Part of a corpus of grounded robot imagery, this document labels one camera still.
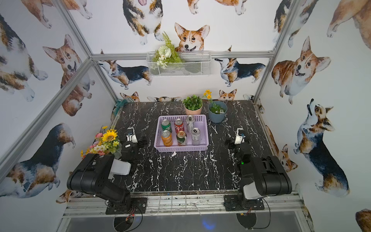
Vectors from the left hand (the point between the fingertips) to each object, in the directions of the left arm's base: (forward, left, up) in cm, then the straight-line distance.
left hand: (134, 130), depth 91 cm
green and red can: (-6, -30, -1) cm, 31 cm away
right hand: (-3, -65, +2) cm, 65 cm away
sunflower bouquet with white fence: (-12, +10, +7) cm, 17 cm away
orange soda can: (-5, -21, -1) cm, 21 cm away
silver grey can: (-4, -39, +3) cm, 39 cm away
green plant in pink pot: (+18, -37, +3) cm, 42 cm away
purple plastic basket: (+13, -43, -9) cm, 46 cm away
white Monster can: (+6, -35, +3) cm, 36 cm away
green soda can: (+4, -19, -1) cm, 20 cm away
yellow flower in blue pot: (+19, -55, -3) cm, 58 cm away
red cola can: (+4, -28, -1) cm, 28 cm away
